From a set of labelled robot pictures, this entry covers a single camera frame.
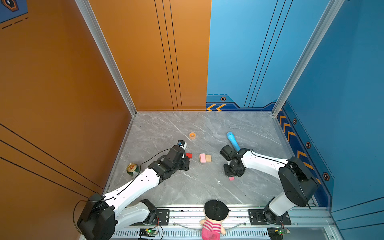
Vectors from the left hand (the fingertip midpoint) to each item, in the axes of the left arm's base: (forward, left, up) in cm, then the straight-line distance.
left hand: (188, 158), depth 83 cm
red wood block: (+8, 0, -11) cm, 14 cm away
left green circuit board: (-33, +19, -13) cm, 40 cm away
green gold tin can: (-5, +31, -2) cm, 31 cm away
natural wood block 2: (+4, -12, -9) cm, 16 cm away
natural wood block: (+6, -12, -9) cm, 16 cm away
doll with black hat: (-26, -13, -3) cm, 29 cm away
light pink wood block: (+5, -8, -9) cm, 13 cm away
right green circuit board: (-33, -43, -12) cm, 56 cm away
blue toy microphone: (+20, -29, -9) cm, 36 cm away
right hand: (-5, -23, -11) cm, 26 cm away
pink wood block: (-8, -25, -9) cm, 27 cm away
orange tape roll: (+23, -1, -10) cm, 25 cm away
